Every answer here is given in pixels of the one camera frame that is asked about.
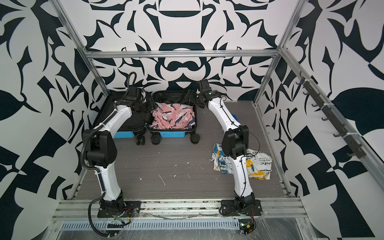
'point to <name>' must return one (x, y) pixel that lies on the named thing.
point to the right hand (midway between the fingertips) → (190, 96)
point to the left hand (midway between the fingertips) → (155, 103)
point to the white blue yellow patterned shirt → (259, 164)
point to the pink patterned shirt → (168, 115)
